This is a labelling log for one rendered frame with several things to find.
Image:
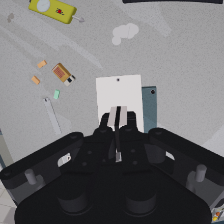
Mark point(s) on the white cloud-shaped wipe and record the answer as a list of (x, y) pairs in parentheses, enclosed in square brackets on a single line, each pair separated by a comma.
[(125, 31)]

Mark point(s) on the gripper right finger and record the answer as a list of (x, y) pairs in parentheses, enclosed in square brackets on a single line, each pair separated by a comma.
[(183, 148)]

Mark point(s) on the orange box with white end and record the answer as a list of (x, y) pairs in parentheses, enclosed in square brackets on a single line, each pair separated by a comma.
[(63, 73)]

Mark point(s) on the yellow dial gauge with probe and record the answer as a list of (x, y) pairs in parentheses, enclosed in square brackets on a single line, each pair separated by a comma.
[(52, 9)]

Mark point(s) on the grey steel ruler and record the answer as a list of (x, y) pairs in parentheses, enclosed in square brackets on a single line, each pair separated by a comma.
[(52, 115)]

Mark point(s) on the white printed card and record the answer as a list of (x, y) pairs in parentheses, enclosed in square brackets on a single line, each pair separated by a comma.
[(65, 158)]

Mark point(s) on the teal flat plate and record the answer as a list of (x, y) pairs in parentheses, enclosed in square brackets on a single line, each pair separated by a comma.
[(149, 108)]

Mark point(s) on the small green block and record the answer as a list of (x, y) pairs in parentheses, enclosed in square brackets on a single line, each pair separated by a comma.
[(56, 94)]

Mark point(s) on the black mat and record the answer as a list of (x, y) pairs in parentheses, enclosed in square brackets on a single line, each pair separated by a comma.
[(171, 1)]

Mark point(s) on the white flat plate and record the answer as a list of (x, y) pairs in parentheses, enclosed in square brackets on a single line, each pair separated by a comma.
[(119, 92)]

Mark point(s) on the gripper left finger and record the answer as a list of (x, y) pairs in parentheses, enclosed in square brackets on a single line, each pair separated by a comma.
[(43, 157)]

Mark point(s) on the grey tray with coloured pieces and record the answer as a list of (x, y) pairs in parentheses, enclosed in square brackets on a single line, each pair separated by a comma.
[(217, 215)]

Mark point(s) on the small orange block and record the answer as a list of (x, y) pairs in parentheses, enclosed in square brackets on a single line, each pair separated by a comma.
[(42, 64), (35, 80)]

